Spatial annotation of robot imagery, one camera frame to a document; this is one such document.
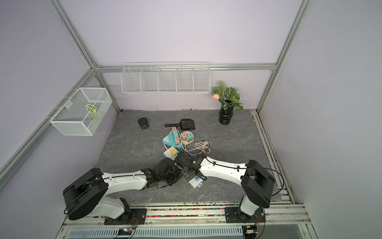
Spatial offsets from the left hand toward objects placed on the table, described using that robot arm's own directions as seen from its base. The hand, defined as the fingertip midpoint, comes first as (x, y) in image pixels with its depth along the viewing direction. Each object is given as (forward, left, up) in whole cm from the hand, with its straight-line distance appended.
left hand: (185, 174), depth 84 cm
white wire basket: (+29, +56, +23) cm, 67 cm away
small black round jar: (+41, +30, 0) cm, 50 cm away
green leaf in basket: (+29, +47, +27) cm, 62 cm away
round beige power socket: (+23, -2, +4) cm, 24 cm away
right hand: (+1, -3, +2) cm, 4 cm away
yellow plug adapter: (+14, +7, +3) cm, 16 cm away
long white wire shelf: (+56, +8, +27) cm, 63 cm away
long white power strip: (-4, -6, -1) cm, 7 cm away
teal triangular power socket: (+24, +8, 0) cm, 26 cm away
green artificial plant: (+36, -29, +25) cm, 52 cm away
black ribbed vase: (+40, -31, +4) cm, 50 cm away
